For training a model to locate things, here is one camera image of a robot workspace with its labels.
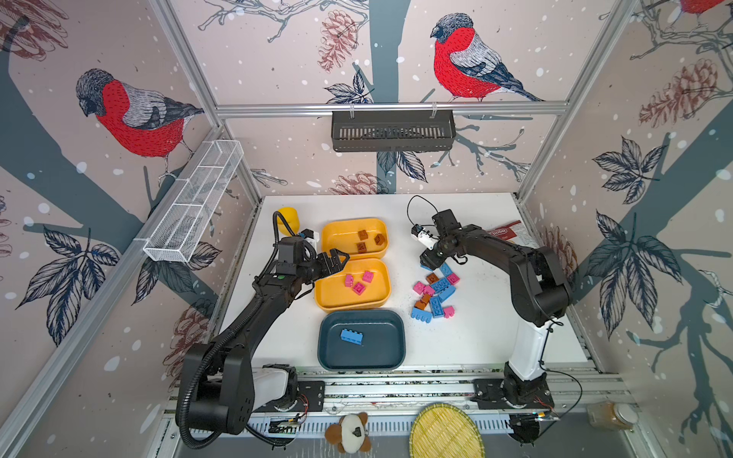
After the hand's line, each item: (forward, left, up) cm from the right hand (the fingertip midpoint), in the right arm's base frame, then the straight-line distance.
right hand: (430, 251), depth 99 cm
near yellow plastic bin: (-13, +23, -3) cm, 27 cm away
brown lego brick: (+8, +25, -2) cm, 26 cm away
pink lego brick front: (-21, -4, -2) cm, 22 cm away
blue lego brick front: (-23, +5, -2) cm, 23 cm away
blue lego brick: (-11, -3, -4) cm, 12 cm away
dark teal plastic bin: (-32, +16, -5) cm, 36 cm away
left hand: (-11, +29, +12) cm, 33 cm away
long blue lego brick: (-30, +25, -1) cm, 39 cm away
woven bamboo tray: (-51, +1, -3) cm, 51 cm away
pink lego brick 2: (-15, +25, -2) cm, 29 cm away
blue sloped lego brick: (-6, -5, -3) cm, 9 cm away
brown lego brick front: (-20, +4, -2) cm, 20 cm away
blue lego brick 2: (-20, 0, -2) cm, 20 cm away
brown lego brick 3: (+5, +19, 0) cm, 19 cm away
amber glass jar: (-48, -37, +5) cm, 60 cm away
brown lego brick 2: (+2, +25, -3) cm, 25 cm away
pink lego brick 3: (-9, -7, -3) cm, 12 cm away
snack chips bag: (+9, -28, +1) cm, 30 cm away
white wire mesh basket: (-5, +71, +28) cm, 76 cm away
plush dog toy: (-53, +23, 0) cm, 58 cm away
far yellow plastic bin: (+7, +27, -3) cm, 28 cm away
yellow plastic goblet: (+6, +49, +10) cm, 51 cm away
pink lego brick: (-12, +28, -2) cm, 31 cm away
